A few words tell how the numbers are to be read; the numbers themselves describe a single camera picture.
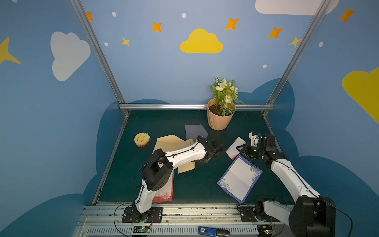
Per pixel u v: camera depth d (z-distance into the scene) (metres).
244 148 0.76
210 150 0.62
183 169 0.90
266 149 0.65
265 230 0.71
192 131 1.08
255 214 0.74
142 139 1.01
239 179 0.86
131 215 0.71
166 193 0.80
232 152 0.88
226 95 0.93
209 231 0.68
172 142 1.02
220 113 1.04
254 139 0.75
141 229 0.71
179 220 0.73
